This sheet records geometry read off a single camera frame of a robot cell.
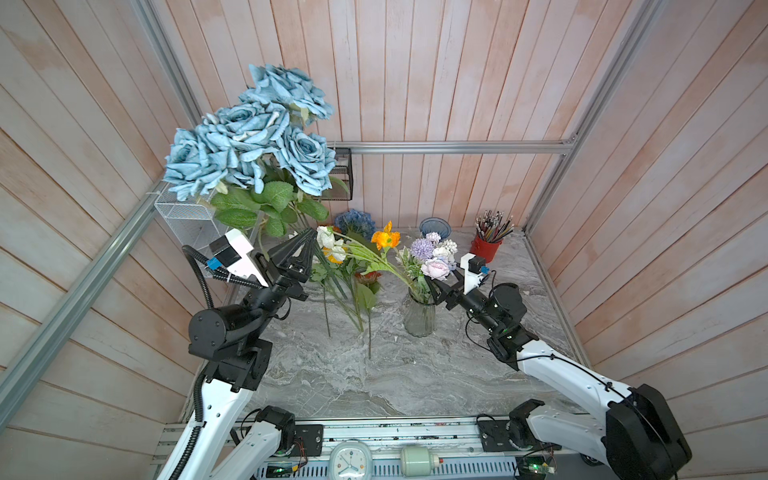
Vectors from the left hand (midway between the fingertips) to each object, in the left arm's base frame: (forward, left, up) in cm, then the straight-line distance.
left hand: (318, 238), depth 47 cm
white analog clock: (-25, -3, -49) cm, 55 cm away
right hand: (+14, -25, -26) cm, 39 cm away
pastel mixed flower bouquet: (+15, -22, -22) cm, 35 cm away
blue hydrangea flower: (+52, -1, -45) cm, 69 cm away
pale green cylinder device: (-26, -18, -43) cm, 54 cm away
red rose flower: (+26, -6, -47) cm, 54 cm away
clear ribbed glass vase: (+11, -23, -47) cm, 54 cm away
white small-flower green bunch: (+25, -1, -50) cm, 56 cm away
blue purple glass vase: (+36, -28, -33) cm, 56 cm away
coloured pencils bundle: (+38, -48, -35) cm, 71 cm away
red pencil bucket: (+36, -48, -44) cm, 74 cm away
